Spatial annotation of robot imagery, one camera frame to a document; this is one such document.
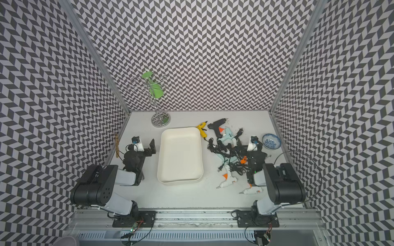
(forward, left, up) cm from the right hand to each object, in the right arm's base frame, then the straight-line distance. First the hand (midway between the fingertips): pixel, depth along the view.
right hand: (246, 140), depth 90 cm
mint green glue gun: (+7, +9, -9) cm, 14 cm away
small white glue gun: (-26, -1, -9) cm, 27 cm away
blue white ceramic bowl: (+4, -19, -9) cm, 21 cm away
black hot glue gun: (+18, +17, -8) cm, 26 cm away
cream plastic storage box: (-7, +40, -6) cm, 41 cm away
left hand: (+1, +60, 0) cm, 60 cm away
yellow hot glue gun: (+16, +28, -8) cm, 33 cm away
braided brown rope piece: (+5, +83, -9) cm, 83 cm away
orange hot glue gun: (-10, +2, -7) cm, 13 cm away
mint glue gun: (-9, +11, -8) cm, 16 cm away
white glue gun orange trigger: (-20, +11, -9) cm, 25 cm away
